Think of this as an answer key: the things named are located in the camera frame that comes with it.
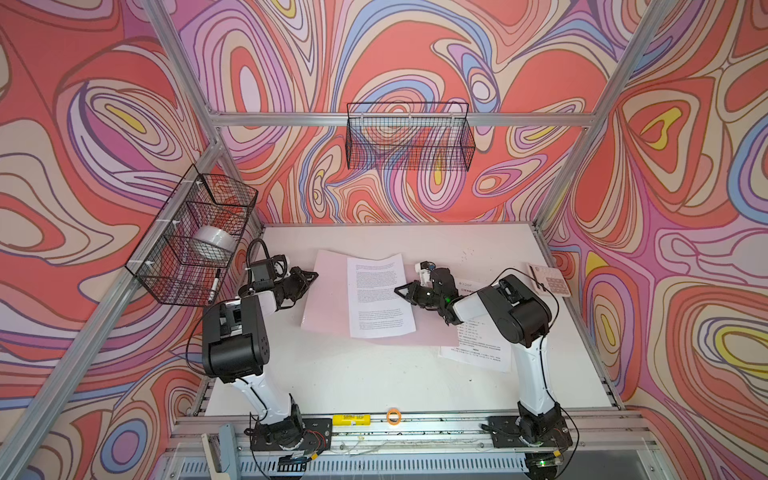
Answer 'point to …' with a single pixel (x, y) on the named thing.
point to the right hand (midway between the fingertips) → (396, 295)
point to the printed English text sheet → (375, 308)
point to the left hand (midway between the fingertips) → (319, 272)
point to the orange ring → (396, 411)
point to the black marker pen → (213, 289)
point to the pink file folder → (326, 305)
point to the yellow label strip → (347, 419)
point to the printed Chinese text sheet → (481, 340)
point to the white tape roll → (214, 242)
